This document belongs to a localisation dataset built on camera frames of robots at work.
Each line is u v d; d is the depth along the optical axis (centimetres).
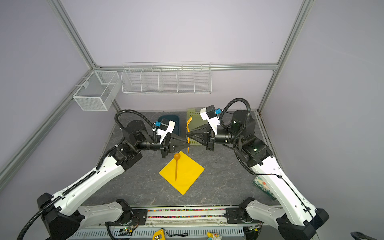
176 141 54
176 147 56
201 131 50
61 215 39
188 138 54
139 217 74
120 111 120
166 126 48
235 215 74
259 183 80
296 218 37
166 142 52
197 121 115
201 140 51
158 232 69
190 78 105
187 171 89
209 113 45
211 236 67
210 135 48
